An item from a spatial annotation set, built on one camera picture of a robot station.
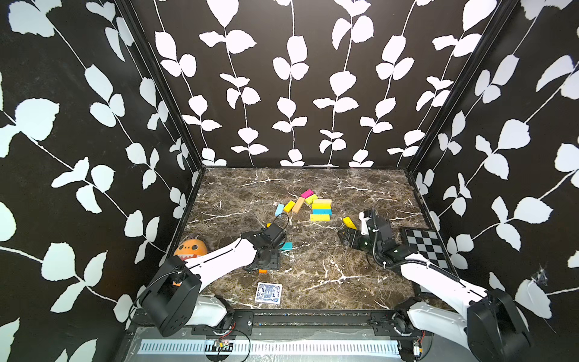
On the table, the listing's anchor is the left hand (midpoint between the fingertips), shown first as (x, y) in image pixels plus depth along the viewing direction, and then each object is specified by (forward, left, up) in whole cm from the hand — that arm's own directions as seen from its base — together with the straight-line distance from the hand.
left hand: (271, 260), depth 85 cm
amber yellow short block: (+26, -8, -2) cm, 27 cm away
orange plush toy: (+3, +29, +6) cm, 30 cm away
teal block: (+7, -6, -4) cm, 10 cm away
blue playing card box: (-11, 0, -1) cm, 12 cm away
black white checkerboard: (+4, -65, -1) cm, 65 cm away
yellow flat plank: (+16, -34, -2) cm, 38 cm away
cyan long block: (+22, -23, -2) cm, 32 cm away
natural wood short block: (+27, -12, -2) cm, 30 cm away
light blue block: (+25, -3, -3) cm, 26 cm away
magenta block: (+35, -18, -2) cm, 39 cm away
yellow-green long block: (+20, -22, -3) cm, 30 cm away
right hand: (+8, -29, +7) cm, 30 cm away
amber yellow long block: (+26, -23, -3) cm, 35 cm away
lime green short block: (+30, -18, -2) cm, 35 cm away
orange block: (-3, +4, -4) cm, 6 cm away
